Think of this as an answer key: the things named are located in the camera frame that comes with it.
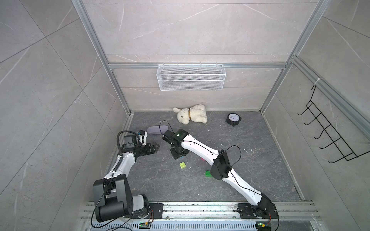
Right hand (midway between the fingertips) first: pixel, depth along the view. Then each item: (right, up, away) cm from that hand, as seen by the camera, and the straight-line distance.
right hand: (179, 155), depth 92 cm
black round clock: (+41, +24, +19) cm, 51 cm away
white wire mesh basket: (+8, +54, +9) cm, 55 cm away
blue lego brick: (+2, +1, -9) cm, 10 cm away
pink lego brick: (+12, +4, -26) cm, 29 cm away
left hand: (-16, +7, -3) cm, 18 cm away
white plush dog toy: (+12, +29, +15) cm, 35 cm away
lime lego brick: (+2, -5, -4) cm, 7 cm away
